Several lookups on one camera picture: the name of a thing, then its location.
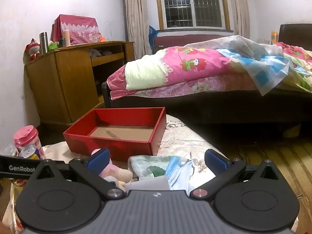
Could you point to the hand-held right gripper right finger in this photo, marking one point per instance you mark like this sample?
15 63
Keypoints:
215 162

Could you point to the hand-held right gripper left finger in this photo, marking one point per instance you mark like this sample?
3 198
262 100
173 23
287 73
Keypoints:
98 160

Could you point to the pink pig plush toy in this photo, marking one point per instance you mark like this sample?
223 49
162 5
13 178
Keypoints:
115 170

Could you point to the red cardboard box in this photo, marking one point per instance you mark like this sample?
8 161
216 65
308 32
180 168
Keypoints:
80 142

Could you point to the beige plush toy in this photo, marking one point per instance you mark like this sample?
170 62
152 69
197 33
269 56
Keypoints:
117 184

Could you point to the blue face mask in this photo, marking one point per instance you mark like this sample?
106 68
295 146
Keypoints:
179 175

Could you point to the light green towel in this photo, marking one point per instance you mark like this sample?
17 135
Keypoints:
142 165

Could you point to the pale grey face mask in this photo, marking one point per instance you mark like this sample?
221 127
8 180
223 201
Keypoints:
148 184

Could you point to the red snack packet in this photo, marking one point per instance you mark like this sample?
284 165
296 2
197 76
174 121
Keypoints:
20 183

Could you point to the clear glass jar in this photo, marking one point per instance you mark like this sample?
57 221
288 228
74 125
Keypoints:
8 150

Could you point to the purple drink can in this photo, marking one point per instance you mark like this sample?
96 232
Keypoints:
30 152

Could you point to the paper strip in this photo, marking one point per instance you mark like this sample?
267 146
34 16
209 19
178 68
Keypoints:
113 135

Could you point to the pink lidded plastic cup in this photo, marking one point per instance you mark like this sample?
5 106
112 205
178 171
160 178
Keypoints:
26 137

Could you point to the wooden desk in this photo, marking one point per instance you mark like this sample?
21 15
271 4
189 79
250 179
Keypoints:
68 78

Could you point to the grey cloth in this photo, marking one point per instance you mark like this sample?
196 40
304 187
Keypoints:
100 52

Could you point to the blue checked plastic sheet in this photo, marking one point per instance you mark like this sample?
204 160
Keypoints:
256 53

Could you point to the red santa doll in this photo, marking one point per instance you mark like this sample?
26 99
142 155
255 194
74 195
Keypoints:
33 50

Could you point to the orange toy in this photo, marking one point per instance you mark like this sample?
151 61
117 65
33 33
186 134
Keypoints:
102 39

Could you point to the green plush toy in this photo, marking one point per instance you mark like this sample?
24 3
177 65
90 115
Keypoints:
53 45

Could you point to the dark cup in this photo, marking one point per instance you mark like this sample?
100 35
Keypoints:
62 42

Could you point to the pink bottle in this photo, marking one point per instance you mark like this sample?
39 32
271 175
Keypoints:
66 37

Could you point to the steel thermos flask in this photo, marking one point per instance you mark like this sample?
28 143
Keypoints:
43 42

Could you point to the pink floral cloth cover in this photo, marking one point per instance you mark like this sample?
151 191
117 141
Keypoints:
80 29

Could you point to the yellow bottle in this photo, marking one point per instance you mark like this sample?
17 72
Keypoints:
274 37

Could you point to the beige curtain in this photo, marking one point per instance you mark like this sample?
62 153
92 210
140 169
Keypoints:
238 7
136 17

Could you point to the barred window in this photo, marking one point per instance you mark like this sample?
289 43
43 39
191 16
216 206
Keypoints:
192 4

